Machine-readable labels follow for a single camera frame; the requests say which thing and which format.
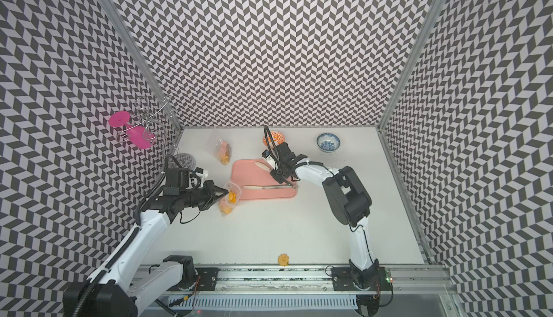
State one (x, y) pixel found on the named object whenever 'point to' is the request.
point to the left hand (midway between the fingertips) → (228, 193)
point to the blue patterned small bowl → (327, 142)
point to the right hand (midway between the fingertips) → (278, 173)
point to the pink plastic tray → (247, 172)
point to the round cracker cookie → (284, 259)
